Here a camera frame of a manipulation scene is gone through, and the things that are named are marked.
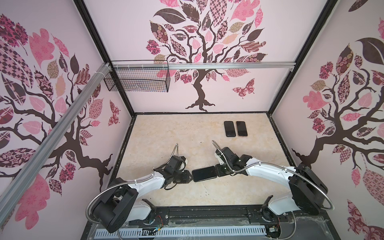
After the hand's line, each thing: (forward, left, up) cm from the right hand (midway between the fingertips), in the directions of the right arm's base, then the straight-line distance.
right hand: (215, 169), depth 86 cm
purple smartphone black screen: (+34, -24, -5) cm, 42 cm away
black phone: (+34, -15, -5) cm, 38 cm away
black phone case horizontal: (-1, +6, -3) cm, 7 cm away
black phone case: (-4, +10, -3) cm, 11 cm away
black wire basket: (+74, +59, +14) cm, 95 cm away
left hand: (-5, +14, -3) cm, 16 cm away
